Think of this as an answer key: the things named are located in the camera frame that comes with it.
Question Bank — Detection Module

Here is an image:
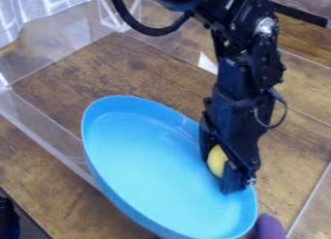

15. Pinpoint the black cable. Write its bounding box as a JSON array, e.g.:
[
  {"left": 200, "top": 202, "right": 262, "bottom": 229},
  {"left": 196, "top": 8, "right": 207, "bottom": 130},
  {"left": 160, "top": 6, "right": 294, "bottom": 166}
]
[{"left": 107, "top": 0, "right": 191, "bottom": 38}]

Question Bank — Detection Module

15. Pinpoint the white patterned curtain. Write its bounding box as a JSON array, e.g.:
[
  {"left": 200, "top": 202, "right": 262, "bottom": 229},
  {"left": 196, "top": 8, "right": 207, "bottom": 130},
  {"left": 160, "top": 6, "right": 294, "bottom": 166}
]
[{"left": 0, "top": 0, "right": 94, "bottom": 48}]

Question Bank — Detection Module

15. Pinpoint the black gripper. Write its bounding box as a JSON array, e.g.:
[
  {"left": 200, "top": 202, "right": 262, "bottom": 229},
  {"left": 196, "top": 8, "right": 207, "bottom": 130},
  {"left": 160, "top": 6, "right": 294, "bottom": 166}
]
[{"left": 199, "top": 87, "right": 275, "bottom": 194}]

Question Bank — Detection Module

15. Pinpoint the dark object at corner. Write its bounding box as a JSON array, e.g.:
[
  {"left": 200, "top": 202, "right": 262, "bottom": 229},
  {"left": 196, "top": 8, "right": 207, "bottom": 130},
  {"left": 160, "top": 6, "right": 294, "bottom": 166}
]
[{"left": 0, "top": 196, "right": 22, "bottom": 239}]

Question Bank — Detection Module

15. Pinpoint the blue plastic tray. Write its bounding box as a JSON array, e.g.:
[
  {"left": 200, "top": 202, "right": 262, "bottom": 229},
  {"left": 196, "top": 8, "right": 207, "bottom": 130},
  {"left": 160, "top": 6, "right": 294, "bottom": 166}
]
[{"left": 82, "top": 96, "right": 258, "bottom": 239}]

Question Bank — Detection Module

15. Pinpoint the clear acrylic bracket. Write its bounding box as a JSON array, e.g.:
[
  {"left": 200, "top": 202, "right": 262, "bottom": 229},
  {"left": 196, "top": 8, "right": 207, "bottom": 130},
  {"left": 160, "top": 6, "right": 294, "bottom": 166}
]
[{"left": 99, "top": 0, "right": 140, "bottom": 33}]

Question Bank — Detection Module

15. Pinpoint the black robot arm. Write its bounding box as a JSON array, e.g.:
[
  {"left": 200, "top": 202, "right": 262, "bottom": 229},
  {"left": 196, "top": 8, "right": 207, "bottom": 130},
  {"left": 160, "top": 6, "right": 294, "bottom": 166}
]
[{"left": 156, "top": 0, "right": 286, "bottom": 194}]

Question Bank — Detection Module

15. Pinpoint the yellow lemon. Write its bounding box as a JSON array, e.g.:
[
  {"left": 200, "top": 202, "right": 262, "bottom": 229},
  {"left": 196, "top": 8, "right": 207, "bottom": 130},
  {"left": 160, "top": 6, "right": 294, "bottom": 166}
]
[{"left": 207, "top": 145, "right": 228, "bottom": 179}]

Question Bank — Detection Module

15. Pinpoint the purple eggplant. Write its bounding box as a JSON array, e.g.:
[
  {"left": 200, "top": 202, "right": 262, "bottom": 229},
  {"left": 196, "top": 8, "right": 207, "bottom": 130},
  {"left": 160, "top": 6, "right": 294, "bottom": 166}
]
[{"left": 255, "top": 213, "right": 287, "bottom": 239}]

